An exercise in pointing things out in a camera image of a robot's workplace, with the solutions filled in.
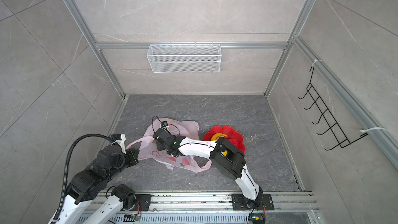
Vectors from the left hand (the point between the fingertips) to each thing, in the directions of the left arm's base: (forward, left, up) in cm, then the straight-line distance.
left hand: (139, 146), depth 70 cm
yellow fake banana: (+14, -39, -17) cm, 45 cm away
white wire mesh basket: (+57, -20, +9) cm, 61 cm away
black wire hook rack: (-2, -84, +11) cm, 85 cm away
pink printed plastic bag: (+2, -2, -7) cm, 7 cm away
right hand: (+10, -6, -14) cm, 18 cm away
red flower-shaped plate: (+15, -48, -17) cm, 53 cm away
